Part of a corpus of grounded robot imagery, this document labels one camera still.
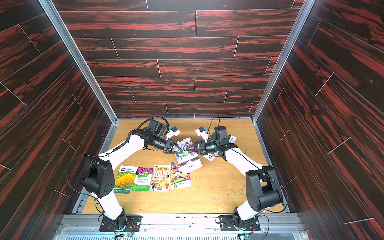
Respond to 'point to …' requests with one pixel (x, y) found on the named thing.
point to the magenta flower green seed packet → (143, 179)
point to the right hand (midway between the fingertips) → (190, 148)
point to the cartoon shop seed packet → (161, 178)
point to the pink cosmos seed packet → (210, 156)
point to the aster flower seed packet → (186, 160)
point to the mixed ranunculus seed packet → (179, 180)
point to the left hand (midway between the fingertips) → (182, 153)
